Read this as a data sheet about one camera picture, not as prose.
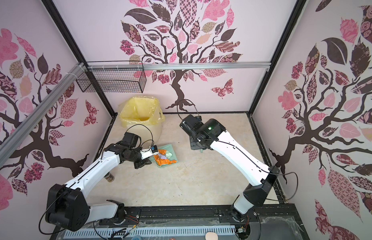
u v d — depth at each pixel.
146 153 0.73
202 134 0.45
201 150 0.58
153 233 0.70
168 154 0.85
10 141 0.52
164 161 0.81
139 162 0.73
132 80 0.79
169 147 0.90
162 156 0.81
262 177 0.40
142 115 1.00
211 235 0.67
